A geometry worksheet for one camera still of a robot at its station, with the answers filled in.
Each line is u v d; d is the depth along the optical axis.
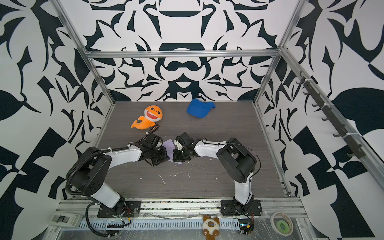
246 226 0.71
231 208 0.74
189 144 0.74
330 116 0.55
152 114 1.02
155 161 0.79
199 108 1.14
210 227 0.67
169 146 0.97
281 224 0.70
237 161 0.49
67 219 0.70
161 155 0.82
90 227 0.68
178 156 0.81
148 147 0.74
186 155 0.78
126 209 0.72
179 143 0.78
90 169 0.49
